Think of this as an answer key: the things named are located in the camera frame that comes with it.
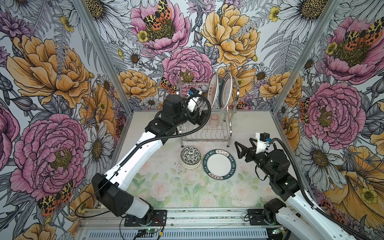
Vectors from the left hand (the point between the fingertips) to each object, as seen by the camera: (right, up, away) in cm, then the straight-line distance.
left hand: (200, 109), depth 71 cm
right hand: (+20, -17, +3) cm, 26 cm away
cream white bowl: (-5, -31, +14) cm, 34 cm away
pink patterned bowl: (-5, -26, +20) cm, 33 cm away
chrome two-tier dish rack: (+13, -9, +34) cm, 38 cm away
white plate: (+12, -31, +21) cm, 39 cm away
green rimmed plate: (+15, +13, +16) cm, 26 cm away
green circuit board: (-23, -57, 0) cm, 61 cm away
